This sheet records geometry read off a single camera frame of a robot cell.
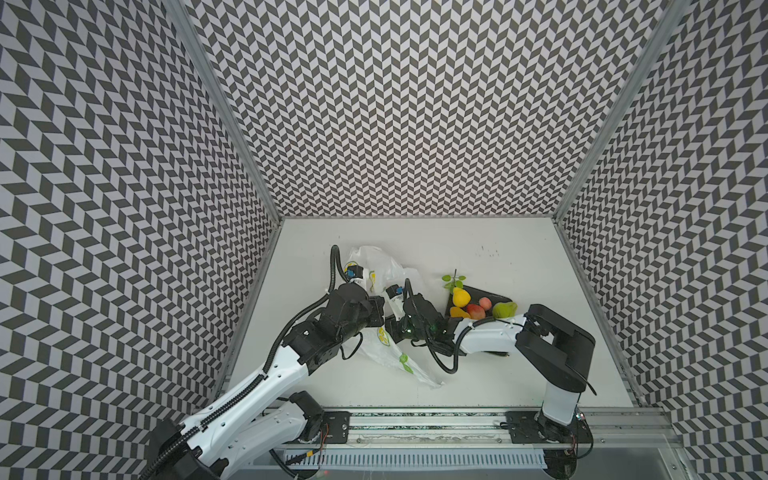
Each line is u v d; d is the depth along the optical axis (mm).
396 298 764
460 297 909
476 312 885
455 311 909
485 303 912
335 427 720
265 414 565
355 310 564
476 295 947
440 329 679
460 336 606
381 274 770
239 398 427
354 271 664
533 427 726
